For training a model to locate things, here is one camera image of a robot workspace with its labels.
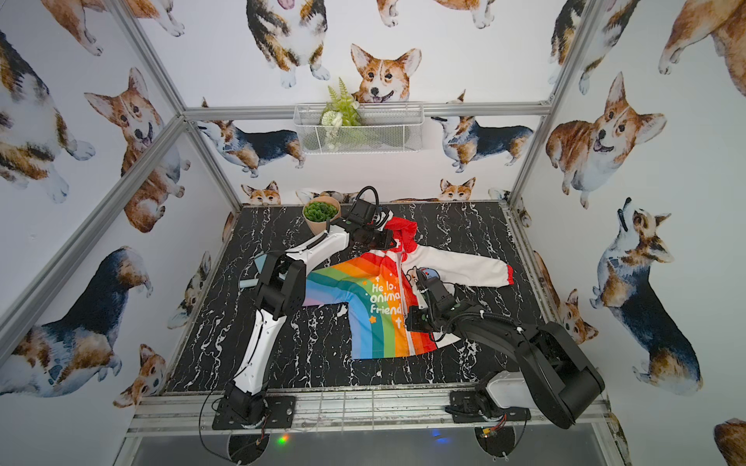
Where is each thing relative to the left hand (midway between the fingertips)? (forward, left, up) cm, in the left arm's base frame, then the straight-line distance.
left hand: (401, 239), depth 99 cm
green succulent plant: (+11, +29, +3) cm, 31 cm away
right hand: (-27, +1, -5) cm, 27 cm away
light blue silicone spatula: (-10, +53, -10) cm, 54 cm away
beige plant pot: (+7, +29, -1) cm, 30 cm away
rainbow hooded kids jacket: (-15, +9, -5) cm, 18 cm away
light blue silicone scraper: (-3, +51, -9) cm, 51 cm away
